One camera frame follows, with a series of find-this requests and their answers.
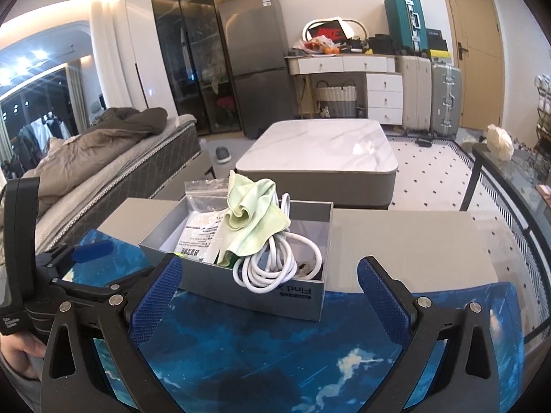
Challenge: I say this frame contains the white printed sachet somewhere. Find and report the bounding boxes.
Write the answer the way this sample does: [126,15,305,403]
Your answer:
[175,210,225,264]

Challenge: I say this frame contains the clear zip plastic bag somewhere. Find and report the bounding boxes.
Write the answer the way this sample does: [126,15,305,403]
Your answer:
[185,178,229,213]

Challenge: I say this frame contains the pale green cloth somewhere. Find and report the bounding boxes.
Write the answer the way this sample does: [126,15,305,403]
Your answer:
[216,171,290,267]

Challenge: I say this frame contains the grey cardboard box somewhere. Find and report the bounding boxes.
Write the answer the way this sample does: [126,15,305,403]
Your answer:
[140,195,332,322]

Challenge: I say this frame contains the white cable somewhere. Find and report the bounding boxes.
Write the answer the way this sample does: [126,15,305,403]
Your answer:
[231,193,324,296]

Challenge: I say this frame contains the person's left hand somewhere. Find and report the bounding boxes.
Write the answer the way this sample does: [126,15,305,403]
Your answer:
[1,332,46,379]

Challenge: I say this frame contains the olive green jacket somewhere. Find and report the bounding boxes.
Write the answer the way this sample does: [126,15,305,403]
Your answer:
[24,107,168,215]

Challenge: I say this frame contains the blue sky desk mat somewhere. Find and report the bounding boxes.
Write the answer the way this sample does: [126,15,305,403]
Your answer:
[67,229,524,412]

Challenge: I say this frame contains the grey quilted sofa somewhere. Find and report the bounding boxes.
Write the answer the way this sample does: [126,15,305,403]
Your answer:
[34,115,201,253]

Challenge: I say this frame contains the grey slipper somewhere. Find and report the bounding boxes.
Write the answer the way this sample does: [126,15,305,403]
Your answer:
[215,146,232,165]

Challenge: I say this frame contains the black glass side table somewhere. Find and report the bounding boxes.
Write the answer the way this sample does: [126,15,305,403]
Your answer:
[459,143,550,343]

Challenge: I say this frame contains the cream crumpled bag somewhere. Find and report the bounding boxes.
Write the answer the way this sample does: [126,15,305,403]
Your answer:
[486,124,514,161]

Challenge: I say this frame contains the white marble coffee table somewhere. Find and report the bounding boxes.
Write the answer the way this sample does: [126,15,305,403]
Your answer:
[235,118,399,209]

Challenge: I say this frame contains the black glass cabinet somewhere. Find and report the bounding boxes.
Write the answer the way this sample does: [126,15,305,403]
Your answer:
[151,0,241,134]

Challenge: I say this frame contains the grey refrigerator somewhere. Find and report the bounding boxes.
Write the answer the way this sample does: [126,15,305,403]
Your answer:
[219,0,298,139]

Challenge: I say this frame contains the white woven basket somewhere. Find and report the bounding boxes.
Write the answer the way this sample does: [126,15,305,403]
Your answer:
[315,80,358,118]

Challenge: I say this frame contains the silver suitcase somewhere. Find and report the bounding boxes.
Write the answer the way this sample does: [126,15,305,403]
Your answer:
[430,62,462,137]

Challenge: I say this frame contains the white drawer desk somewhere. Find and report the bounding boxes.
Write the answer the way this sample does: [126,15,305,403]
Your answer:
[287,54,404,126]

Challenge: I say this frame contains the metal storage rack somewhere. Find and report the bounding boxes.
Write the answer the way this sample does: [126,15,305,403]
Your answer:
[534,74,551,154]

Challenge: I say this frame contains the beige suitcase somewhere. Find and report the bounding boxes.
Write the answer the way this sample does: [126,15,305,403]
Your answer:
[396,56,432,130]

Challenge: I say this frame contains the teal suitcase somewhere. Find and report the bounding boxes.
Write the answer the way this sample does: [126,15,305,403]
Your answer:
[384,0,429,58]

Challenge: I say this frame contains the wooden door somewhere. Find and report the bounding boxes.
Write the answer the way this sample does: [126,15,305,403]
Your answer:
[446,0,504,130]

